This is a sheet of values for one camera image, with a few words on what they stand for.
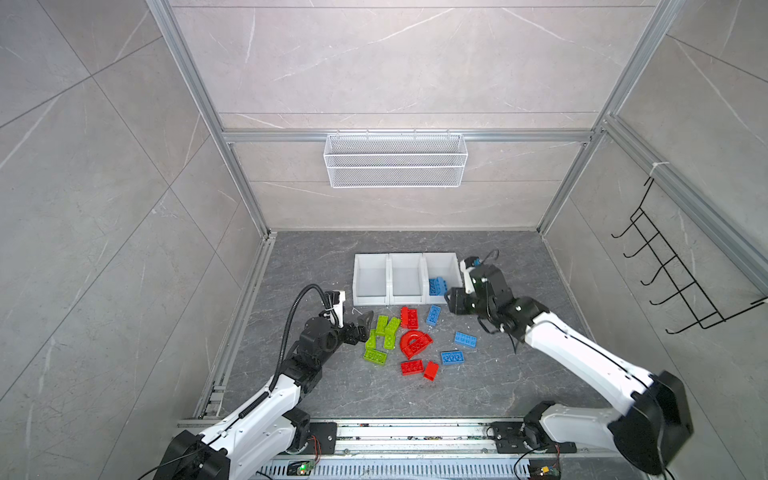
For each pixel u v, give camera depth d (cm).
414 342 89
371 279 112
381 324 93
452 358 86
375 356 86
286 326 58
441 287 95
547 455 71
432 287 100
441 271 110
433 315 95
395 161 100
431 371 84
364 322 73
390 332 90
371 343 90
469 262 72
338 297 72
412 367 84
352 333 73
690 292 65
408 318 93
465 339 88
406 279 104
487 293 60
